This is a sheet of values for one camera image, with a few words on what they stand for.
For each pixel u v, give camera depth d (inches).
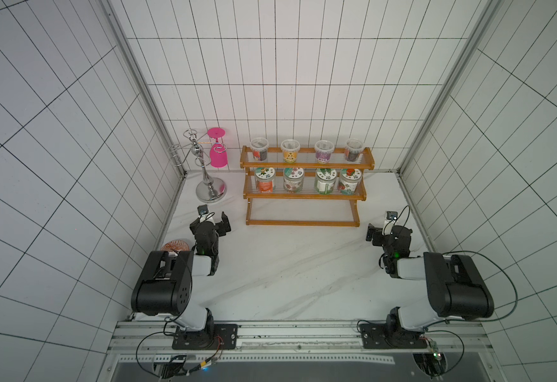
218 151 40.4
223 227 32.8
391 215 32.0
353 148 31.7
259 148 32.0
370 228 34.5
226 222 33.7
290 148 31.6
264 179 34.4
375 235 33.1
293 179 34.4
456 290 17.7
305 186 36.3
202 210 31.0
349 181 33.7
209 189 43.4
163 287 17.7
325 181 34.0
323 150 31.3
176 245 35.4
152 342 28.7
